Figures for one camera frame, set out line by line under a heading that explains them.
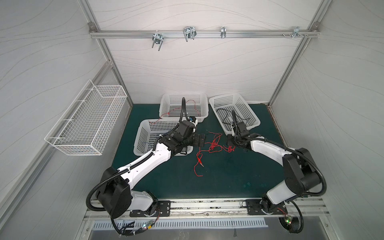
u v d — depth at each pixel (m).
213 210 0.73
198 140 0.70
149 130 1.01
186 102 1.19
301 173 0.45
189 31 0.76
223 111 1.16
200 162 0.89
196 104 1.18
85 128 0.68
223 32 0.78
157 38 0.79
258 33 1.67
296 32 0.77
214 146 0.94
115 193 0.40
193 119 0.71
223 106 1.18
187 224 0.70
